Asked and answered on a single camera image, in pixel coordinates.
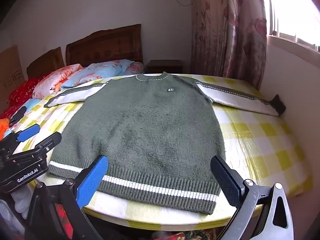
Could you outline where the small black object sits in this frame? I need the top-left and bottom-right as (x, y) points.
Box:
(8, 106), (27, 127)

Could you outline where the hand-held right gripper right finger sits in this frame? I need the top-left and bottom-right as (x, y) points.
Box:
(210, 155), (294, 240)

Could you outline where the dark wooden nightstand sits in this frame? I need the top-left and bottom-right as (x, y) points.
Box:
(146, 60), (184, 75)

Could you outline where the yellow checked bed sheet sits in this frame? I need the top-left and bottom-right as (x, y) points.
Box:
(0, 73), (313, 230)

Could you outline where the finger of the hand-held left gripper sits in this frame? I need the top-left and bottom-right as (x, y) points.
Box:
(7, 124), (40, 144)
(24, 131), (62, 157)

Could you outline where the orange floral pillow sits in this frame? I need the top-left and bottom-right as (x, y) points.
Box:
(32, 64), (83, 100)

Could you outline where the orange cloth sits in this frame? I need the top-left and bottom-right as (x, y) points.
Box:
(0, 118), (11, 140)

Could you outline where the pink floral pillow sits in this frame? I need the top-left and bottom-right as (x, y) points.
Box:
(122, 61), (145, 76)

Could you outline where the pink floral curtain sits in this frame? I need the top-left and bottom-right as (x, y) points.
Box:
(190, 0), (268, 90)

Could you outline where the wide wooden headboard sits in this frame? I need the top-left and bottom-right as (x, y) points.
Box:
(65, 24), (143, 68)

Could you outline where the window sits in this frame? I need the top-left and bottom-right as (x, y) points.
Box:
(260, 0), (320, 52)

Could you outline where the narrow wooden headboard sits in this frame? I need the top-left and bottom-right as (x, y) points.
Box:
(26, 47), (65, 78)

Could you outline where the cardboard box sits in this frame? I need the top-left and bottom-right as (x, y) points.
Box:
(0, 45), (25, 110)

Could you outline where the red floral cloth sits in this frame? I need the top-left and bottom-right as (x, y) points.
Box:
(54, 204), (83, 240)

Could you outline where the person's left hand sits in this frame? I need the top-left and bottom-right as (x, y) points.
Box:
(14, 187), (33, 219)

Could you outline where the blue floral quilt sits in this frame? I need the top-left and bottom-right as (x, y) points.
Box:
(60, 59), (133, 88)

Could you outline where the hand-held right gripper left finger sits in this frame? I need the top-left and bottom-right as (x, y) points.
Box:
(24, 154), (109, 240)

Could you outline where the green knit sweater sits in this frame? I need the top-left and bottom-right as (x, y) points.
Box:
(44, 71), (286, 216)

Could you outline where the red patterned blanket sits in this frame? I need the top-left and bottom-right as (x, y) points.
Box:
(0, 73), (52, 119)

